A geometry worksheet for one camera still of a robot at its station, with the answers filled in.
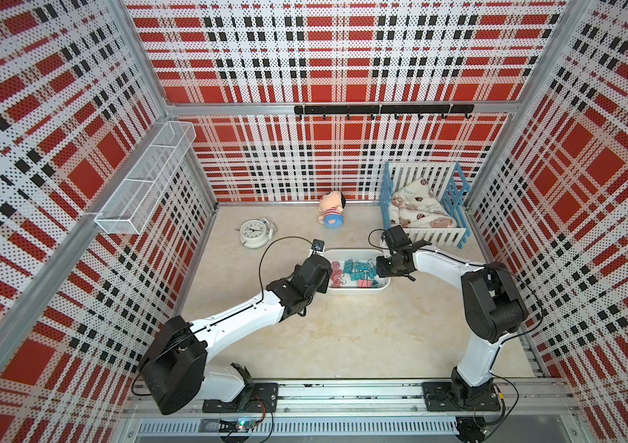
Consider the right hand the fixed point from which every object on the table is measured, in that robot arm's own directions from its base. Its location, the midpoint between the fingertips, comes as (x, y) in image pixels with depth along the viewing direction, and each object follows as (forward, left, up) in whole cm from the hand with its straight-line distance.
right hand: (385, 268), depth 96 cm
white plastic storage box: (+1, +11, -3) cm, 11 cm away
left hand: (-5, +22, +10) cm, 25 cm away
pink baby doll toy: (+27, +19, +4) cm, 33 cm away
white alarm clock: (+15, +48, +1) cm, 50 cm away
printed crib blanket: (+32, -17, -2) cm, 37 cm away
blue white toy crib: (+36, -31, +4) cm, 48 cm away
